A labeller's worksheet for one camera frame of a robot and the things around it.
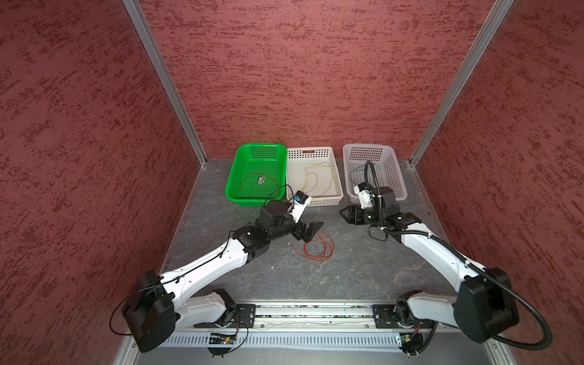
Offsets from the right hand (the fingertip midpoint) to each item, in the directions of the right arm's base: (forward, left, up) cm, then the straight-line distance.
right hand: (345, 215), depth 84 cm
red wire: (+37, +40, -16) cm, 57 cm away
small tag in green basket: (+28, +37, -11) cm, 48 cm away
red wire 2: (-8, +10, -14) cm, 18 cm away
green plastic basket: (+39, +34, -6) cm, 52 cm away
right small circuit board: (-39, -18, -16) cm, 46 cm away
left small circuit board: (-36, +46, -15) cm, 60 cm away
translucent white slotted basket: (+30, -28, -10) cm, 42 cm away
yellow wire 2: (+34, +10, -14) cm, 38 cm away
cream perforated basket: (+35, +10, -13) cm, 39 cm away
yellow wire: (+38, +2, -12) cm, 40 cm away
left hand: (-5, +14, +7) cm, 16 cm away
